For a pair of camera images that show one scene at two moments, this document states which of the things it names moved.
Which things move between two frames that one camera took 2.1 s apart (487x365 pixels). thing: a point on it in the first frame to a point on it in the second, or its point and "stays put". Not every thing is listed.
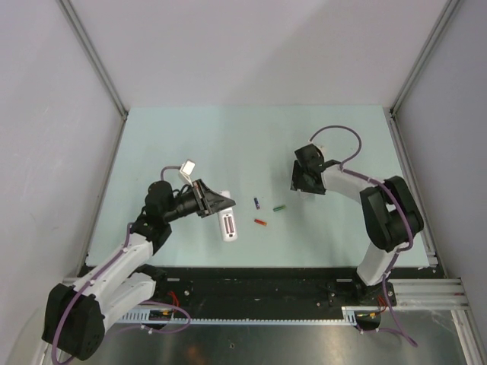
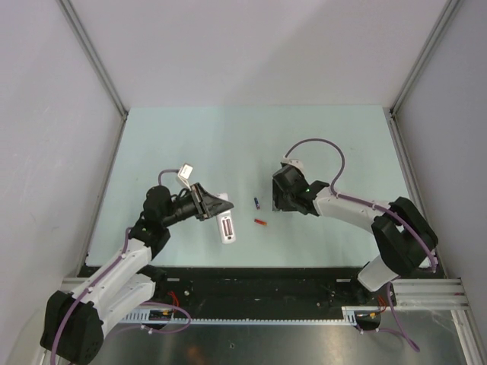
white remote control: x=227 y=220 stays put
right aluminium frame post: x=447 y=13 stays put
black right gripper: x=297 y=182 to x=278 y=203
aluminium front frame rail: x=430 y=294 stays put
